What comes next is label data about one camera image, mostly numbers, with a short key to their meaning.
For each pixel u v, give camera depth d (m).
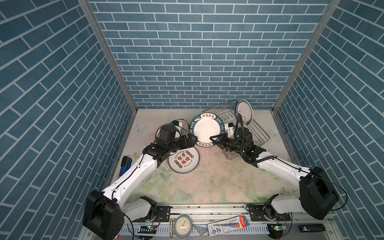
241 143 0.63
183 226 0.67
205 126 0.81
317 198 0.43
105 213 0.38
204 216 0.74
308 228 0.68
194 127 0.82
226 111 1.20
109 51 0.86
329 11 0.72
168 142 0.60
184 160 0.91
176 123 0.71
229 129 0.77
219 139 0.77
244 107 1.03
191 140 0.69
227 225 0.70
